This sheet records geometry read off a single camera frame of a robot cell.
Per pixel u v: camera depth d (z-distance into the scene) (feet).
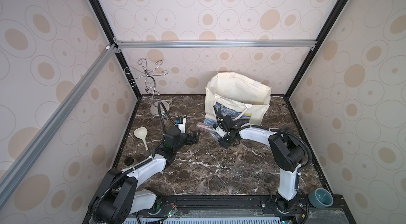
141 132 3.19
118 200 1.34
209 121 3.40
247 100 3.24
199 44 2.99
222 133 2.83
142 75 2.87
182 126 2.50
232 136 2.38
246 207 2.49
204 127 3.29
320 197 2.45
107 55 2.70
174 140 2.08
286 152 1.65
